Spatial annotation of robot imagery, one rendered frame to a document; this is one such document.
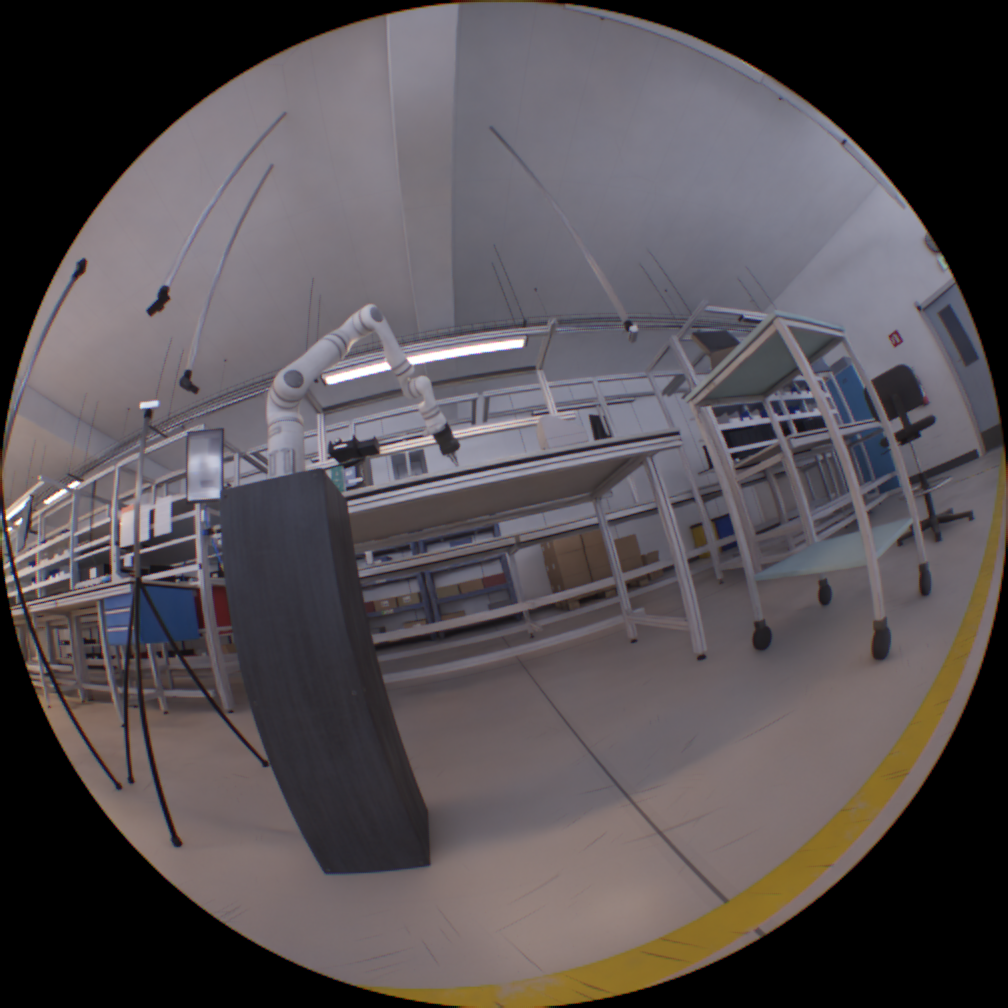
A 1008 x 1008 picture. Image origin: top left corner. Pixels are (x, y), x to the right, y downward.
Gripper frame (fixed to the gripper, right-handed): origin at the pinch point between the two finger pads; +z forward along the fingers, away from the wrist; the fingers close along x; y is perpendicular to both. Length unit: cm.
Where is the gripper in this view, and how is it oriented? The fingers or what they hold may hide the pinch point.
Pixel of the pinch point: (458, 466)
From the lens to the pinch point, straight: 141.6
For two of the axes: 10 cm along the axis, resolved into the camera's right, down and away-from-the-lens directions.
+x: -9.2, 2.9, 2.8
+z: 4.0, 7.6, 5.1
